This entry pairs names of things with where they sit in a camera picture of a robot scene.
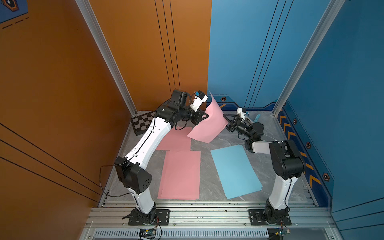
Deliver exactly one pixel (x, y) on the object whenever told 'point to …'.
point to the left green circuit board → (147, 233)
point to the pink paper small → (209, 128)
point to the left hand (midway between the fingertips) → (207, 113)
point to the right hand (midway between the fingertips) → (223, 119)
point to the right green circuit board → (277, 233)
